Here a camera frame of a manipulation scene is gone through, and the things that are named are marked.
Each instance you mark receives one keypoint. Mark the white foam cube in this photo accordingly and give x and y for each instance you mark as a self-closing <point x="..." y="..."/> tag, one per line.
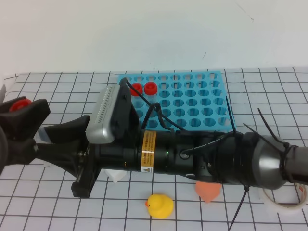
<point x="115" y="175"/>

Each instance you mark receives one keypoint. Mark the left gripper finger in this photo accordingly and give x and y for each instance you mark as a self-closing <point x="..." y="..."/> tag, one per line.
<point x="17" y="152"/>

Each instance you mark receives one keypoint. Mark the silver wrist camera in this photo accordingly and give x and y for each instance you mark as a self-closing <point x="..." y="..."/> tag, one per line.
<point x="99" y="127"/>

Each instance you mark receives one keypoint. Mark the red capped clear tube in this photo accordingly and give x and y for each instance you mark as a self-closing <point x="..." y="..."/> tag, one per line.
<point x="25" y="118"/>

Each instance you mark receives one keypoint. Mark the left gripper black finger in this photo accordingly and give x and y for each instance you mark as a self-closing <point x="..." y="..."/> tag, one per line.
<point x="4" y="115"/>

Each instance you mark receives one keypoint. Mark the white tape roll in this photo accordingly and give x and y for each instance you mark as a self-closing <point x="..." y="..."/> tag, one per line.
<point x="286" y="208"/>

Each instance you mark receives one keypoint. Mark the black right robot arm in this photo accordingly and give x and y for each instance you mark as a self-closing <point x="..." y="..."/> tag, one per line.
<point x="248" y="159"/>

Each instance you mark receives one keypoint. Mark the orange foam cube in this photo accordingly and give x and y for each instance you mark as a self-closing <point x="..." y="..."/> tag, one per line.
<point x="207" y="191"/>

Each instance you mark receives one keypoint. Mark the blue tube rack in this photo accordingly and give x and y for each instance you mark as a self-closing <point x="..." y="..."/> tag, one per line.
<point x="190" y="100"/>

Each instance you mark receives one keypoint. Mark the yellow rubber duck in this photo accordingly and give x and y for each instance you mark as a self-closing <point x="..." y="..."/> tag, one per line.
<point x="159" y="206"/>

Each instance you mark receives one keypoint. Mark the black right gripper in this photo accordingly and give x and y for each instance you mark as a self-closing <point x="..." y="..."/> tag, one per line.
<point x="85" y="160"/>

